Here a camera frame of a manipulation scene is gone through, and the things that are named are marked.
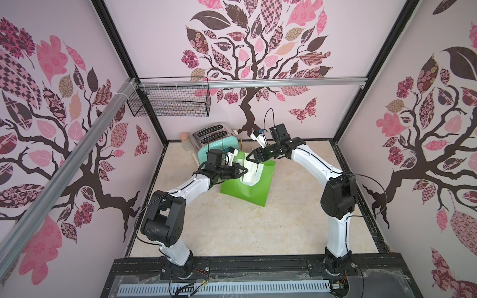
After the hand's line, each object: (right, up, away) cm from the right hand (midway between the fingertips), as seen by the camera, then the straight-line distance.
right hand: (251, 154), depth 87 cm
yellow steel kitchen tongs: (-5, +8, +30) cm, 32 cm away
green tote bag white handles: (+4, -18, -1) cm, 19 cm away
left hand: (-2, -9, -1) cm, 9 cm away
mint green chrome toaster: (-18, +10, +11) cm, 23 cm away
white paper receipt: (+2, -8, -2) cm, 9 cm away
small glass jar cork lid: (-39, +11, +22) cm, 46 cm away
